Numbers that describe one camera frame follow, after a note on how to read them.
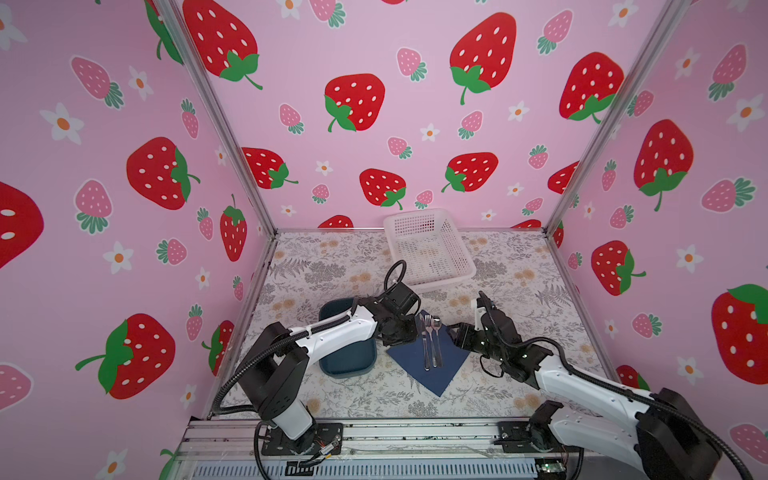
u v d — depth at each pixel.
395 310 0.67
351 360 0.85
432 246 1.15
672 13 0.69
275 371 0.44
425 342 0.90
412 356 0.87
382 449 0.73
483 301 0.75
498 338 0.63
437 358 0.88
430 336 0.91
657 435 0.40
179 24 0.69
